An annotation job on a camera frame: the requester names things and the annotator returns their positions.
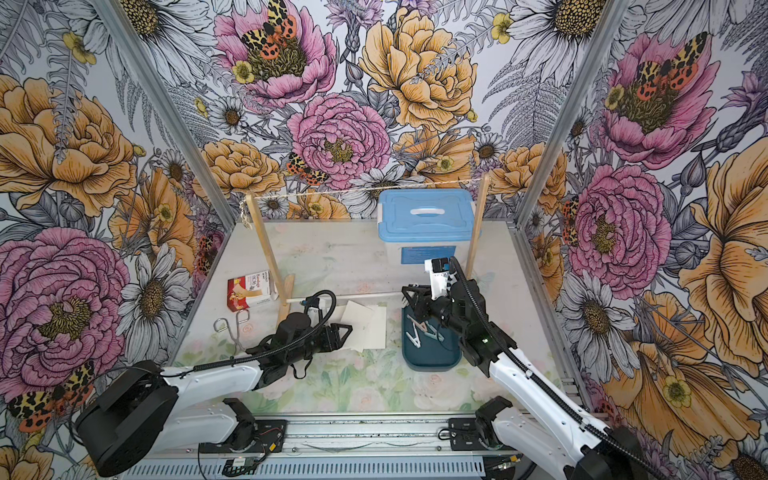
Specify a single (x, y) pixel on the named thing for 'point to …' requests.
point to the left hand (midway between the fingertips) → (344, 337)
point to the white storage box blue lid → (417, 225)
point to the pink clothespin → (421, 325)
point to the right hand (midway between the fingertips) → (404, 296)
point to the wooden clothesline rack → (284, 289)
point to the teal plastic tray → (431, 344)
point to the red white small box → (244, 291)
